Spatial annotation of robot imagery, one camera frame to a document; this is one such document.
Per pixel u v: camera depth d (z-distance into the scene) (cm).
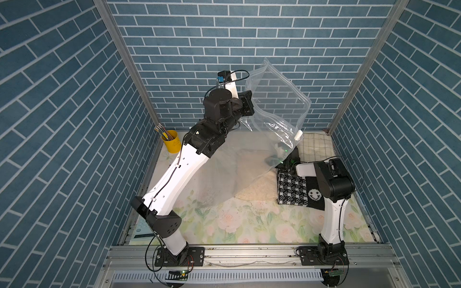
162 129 101
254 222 84
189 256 73
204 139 43
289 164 84
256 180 69
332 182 56
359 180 96
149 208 41
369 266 75
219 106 42
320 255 68
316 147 108
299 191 89
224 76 49
